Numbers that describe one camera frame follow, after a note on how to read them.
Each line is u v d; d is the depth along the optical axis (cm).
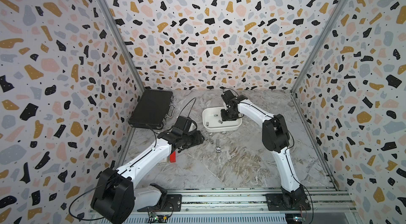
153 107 107
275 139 59
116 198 39
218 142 95
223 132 98
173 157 87
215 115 107
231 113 88
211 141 95
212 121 104
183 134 64
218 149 90
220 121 102
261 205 74
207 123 103
